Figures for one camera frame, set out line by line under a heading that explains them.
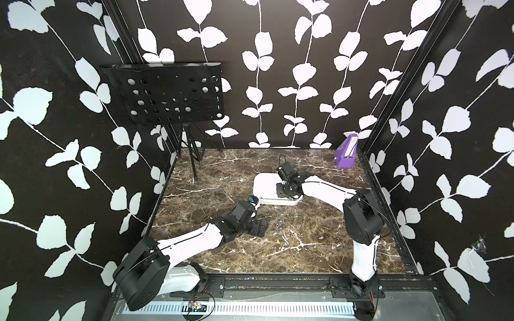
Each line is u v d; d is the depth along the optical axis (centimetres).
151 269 41
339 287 73
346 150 107
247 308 70
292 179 72
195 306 70
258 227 74
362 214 52
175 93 76
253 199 77
